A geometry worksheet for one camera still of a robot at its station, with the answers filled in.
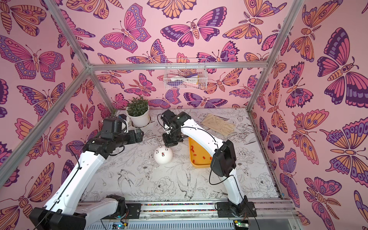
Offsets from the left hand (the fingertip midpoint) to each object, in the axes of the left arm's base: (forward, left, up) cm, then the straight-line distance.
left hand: (138, 132), depth 77 cm
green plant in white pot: (+24, +8, -8) cm, 27 cm away
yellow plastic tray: (-3, -35, -23) cm, 41 cm away
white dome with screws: (-6, -12, -13) cm, 19 cm away
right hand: (-3, -15, -8) cm, 17 cm away
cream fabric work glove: (+24, -52, -23) cm, 62 cm away
